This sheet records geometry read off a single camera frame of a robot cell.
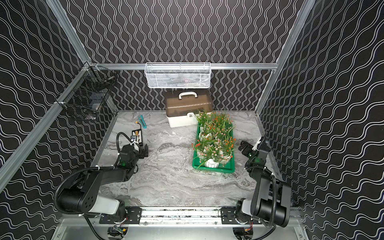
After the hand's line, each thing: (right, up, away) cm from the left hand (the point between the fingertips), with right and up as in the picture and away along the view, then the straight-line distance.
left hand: (137, 142), depth 91 cm
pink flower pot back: (+44, -7, -6) cm, 45 cm away
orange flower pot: (+52, +13, +3) cm, 54 cm away
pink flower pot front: (+42, +13, +4) cm, 44 cm away
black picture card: (-5, +5, +15) cm, 16 cm away
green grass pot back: (+52, +5, -2) cm, 52 cm away
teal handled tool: (-4, +13, +22) cm, 26 cm away
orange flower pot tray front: (+53, -4, -7) cm, 54 cm away
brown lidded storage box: (+27, +23, +4) cm, 35 cm away
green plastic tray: (+55, -15, -1) cm, 57 cm away
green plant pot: (+42, +3, +7) cm, 43 cm away
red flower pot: (+40, -5, -1) cm, 40 cm away
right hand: (+68, -1, -1) cm, 68 cm away
